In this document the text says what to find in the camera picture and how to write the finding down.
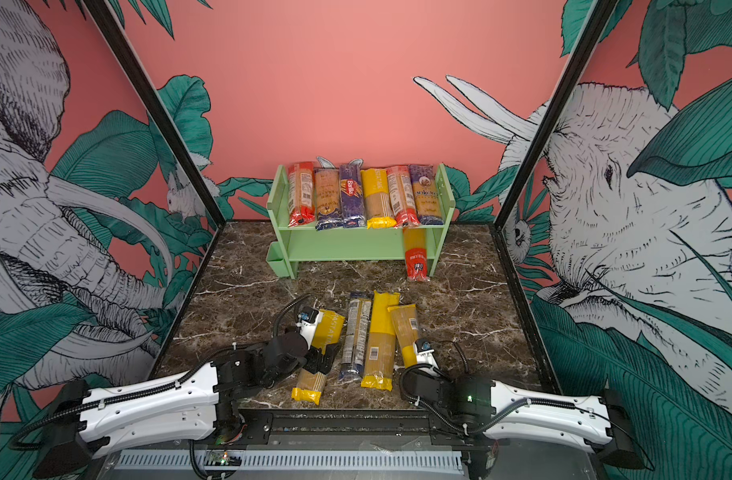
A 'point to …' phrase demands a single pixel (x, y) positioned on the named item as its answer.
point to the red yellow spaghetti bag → (415, 245)
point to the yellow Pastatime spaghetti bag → (378, 205)
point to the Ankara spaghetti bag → (425, 195)
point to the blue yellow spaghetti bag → (327, 197)
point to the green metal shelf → (355, 243)
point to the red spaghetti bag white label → (402, 196)
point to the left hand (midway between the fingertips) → (328, 337)
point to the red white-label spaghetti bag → (301, 193)
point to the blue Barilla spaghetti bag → (352, 194)
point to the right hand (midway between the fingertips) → (408, 377)
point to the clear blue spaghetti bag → (356, 336)
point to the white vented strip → (297, 462)
